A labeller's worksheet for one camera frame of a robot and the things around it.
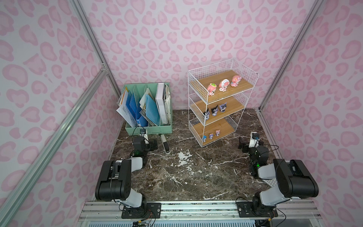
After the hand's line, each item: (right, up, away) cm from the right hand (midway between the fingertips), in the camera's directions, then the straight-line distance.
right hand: (247, 136), depth 90 cm
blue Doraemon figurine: (-27, -2, +8) cm, 28 cm away
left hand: (-65, -1, +5) cm, 65 cm away
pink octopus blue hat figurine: (-17, +1, +10) cm, 20 cm away
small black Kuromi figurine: (-28, +13, -12) cm, 33 cm away
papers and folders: (-63, +16, +4) cm, 65 cm away
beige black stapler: (-52, -9, +2) cm, 53 cm away
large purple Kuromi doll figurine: (-18, +17, -9) cm, 27 cm away
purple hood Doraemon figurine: (-22, -1, +8) cm, 23 cm away
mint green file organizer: (-74, +33, +13) cm, 82 cm away
